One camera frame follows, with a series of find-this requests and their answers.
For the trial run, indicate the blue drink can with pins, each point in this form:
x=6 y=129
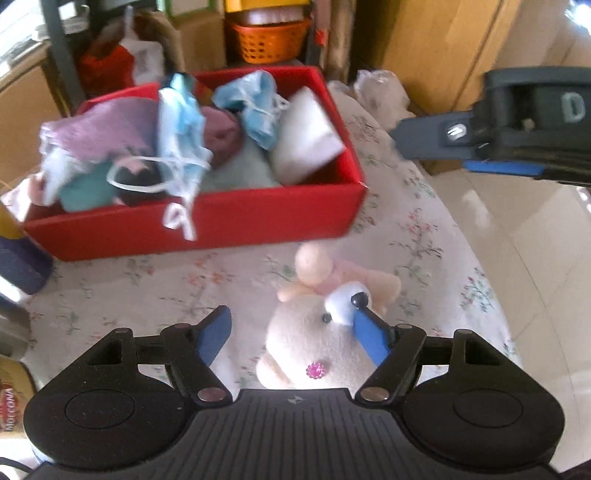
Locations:
x=25 y=266

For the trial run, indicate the brown cardboard box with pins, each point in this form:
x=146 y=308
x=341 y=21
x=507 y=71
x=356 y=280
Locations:
x=191 y=44

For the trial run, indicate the glass coffee jar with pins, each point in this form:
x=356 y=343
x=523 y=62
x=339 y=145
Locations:
x=17 y=389

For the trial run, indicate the white plastic bag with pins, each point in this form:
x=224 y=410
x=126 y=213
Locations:
x=381 y=93

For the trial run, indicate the blue face mask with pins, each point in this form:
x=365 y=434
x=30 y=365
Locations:
x=258 y=104
x=181 y=157

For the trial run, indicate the red and white bag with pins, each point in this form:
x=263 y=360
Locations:
x=126 y=53

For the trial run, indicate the floral tablecloth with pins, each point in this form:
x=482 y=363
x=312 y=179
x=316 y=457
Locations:
x=402 y=228

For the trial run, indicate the white plush mouse toy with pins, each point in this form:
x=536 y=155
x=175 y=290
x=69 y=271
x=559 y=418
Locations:
x=310 y=342

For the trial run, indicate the stainless steel thermos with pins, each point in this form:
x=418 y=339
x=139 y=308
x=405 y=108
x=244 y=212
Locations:
x=15 y=330

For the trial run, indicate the white sponge block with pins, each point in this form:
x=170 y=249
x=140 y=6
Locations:
x=306 y=140

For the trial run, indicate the yellow cardboard box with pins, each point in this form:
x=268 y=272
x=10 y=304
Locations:
x=234 y=6

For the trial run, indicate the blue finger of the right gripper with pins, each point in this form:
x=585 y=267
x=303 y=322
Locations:
x=508 y=168
x=438 y=137

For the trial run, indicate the pink knitted sock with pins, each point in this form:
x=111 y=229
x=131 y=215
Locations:
x=222 y=135

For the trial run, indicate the red cardboard box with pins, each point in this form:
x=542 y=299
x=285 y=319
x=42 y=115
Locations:
x=324 y=206

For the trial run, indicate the black metal shelf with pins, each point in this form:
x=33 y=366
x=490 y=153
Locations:
x=328 y=42

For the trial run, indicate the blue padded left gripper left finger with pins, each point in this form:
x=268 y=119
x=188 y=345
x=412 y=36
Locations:
x=190 y=351

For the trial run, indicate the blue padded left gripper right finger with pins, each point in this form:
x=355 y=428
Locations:
x=395 y=351

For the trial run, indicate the wooden cupboard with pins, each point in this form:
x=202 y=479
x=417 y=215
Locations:
x=438 y=49

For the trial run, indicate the orange plastic basket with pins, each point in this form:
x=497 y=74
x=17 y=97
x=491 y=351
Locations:
x=268 y=44

